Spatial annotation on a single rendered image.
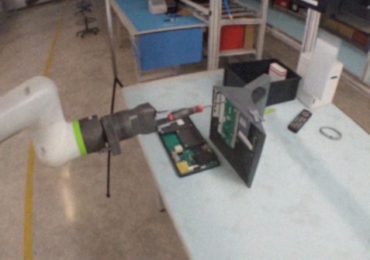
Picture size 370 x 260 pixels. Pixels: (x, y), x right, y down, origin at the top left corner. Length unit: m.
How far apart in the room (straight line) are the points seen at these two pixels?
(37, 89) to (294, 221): 0.73
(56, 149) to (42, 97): 0.13
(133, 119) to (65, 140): 0.18
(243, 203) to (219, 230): 0.11
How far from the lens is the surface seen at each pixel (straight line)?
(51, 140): 0.62
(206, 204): 0.72
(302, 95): 1.18
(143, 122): 0.66
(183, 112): 0.68
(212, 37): 2.33
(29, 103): 0.57
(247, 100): 0.72
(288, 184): 0.81
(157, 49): 2.25
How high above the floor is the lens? 1.60
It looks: 38 degrees down
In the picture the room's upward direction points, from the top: 1 degrees clockwise
